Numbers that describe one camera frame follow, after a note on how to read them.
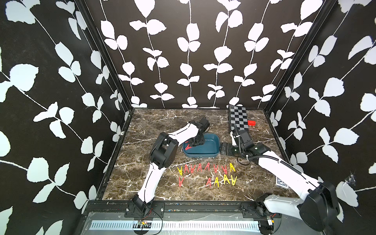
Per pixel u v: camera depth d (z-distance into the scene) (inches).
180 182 32.4
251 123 44.4
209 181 32.9
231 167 34.9
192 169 34.6
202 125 32.1
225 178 33.0
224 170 34.5
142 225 28.1
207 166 34.9
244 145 24.5
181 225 27.6
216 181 32.9
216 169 34.6
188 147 37.8
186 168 34.6
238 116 45.0
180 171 34.0
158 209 29.0
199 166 34.6
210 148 40.7
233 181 32.9
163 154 22.5
